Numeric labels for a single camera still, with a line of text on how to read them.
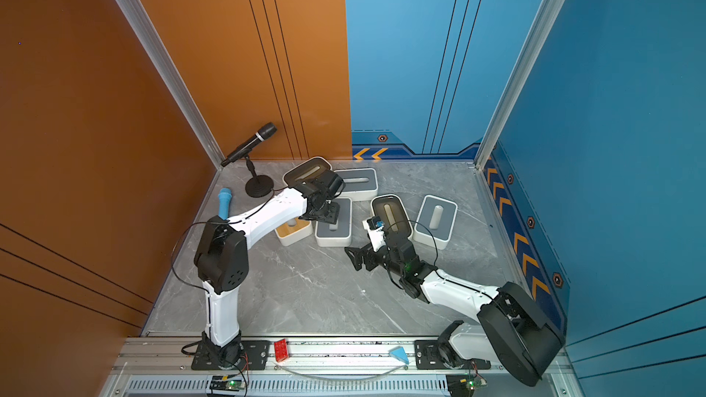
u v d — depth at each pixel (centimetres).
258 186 111
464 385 70
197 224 103
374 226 72
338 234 92
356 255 73
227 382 71
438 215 98
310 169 111
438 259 92
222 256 50
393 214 97
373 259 74
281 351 74
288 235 91
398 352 72
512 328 42
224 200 103
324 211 80
